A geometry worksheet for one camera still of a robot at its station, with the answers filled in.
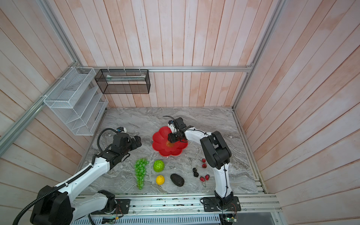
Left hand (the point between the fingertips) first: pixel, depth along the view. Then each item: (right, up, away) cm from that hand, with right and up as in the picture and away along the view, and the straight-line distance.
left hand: (135, 142), depth 86 cm
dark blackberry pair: (+38, -19, -2) cm, 42 cm away
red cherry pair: (+43, -15, +2) cm, 46 cm away
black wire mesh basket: (-15, +44, +22) cm, 52 cm away
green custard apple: (+15, -14, -4) cm, 21 cm away
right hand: (+22, +2, +14) cm, 26 cm away
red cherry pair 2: (+41, -22, -4) cm, 47 cm away
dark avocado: (+26, -20, -8) cm, 34 cm away
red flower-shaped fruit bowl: (+15, -3, +12) cm, 19 cm away
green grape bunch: (+4, -16, -2) cm, 16 cm away
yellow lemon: (+17, -21, -7) cm, 27 cm away
